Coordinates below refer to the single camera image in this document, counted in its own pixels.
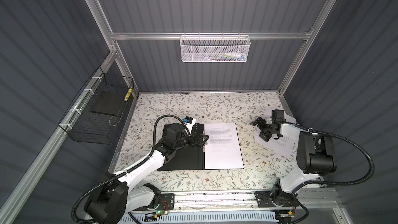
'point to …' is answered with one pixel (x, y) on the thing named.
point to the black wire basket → (96, 114)
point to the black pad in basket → (109, 102)
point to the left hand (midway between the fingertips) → (202, 135)
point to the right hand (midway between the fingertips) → (256, 128)
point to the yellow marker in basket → (127, 95)
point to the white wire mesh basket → (215, 48)
